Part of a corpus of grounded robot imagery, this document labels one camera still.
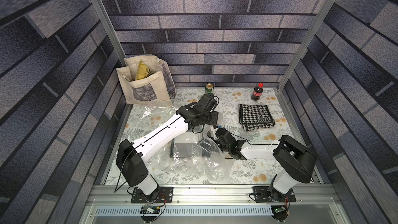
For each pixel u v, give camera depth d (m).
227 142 0.68
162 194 0.73
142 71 0.97
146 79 0.90
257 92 1.06
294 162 0.47
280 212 0.71
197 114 0.53
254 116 0.98
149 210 0.71
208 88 1.07
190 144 0.82
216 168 0.70
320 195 0.85
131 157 0.41
